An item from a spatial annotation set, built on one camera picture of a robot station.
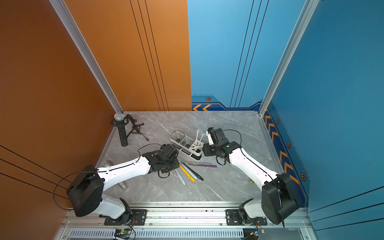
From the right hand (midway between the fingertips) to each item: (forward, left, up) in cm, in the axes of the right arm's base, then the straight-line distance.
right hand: (205, 148), depth 85 cm
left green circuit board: (-39, +41, -15) cm, 59 cm away
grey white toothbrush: (-8, +11, -12) cm, 18 cm away
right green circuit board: (-38, -23, -13) cm, 47 cm away
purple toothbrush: (-4, +9, -11) cm, 15 cm away
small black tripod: (+18, +47, -5) cm, 51 cm away
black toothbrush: (-12, +3, -12) cm, 18 cm away
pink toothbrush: (+5, +6, -3) cm, 8 cm away
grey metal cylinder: (-4, +59, -11) cm, 60 cm away
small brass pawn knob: (-15, -26, -12) cm, 32 cm away
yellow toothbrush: (-10, +11, -11) cm, 19 cm away
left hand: (-6, +15, -6) cm, 17 cm away
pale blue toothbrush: (-12, +15, -12) cm, 23 cm away
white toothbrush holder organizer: (+2, +11, -1) cm, 11 cm away
